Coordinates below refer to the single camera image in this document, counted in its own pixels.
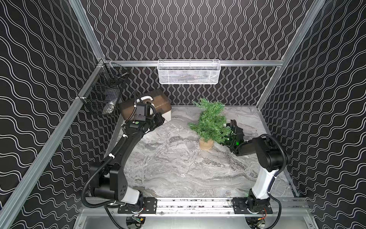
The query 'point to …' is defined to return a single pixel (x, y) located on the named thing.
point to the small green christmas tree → (211, 126)
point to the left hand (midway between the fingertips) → (164, 115)
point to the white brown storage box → (157, 97)
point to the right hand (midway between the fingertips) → (211, 133)
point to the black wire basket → (105, 91)
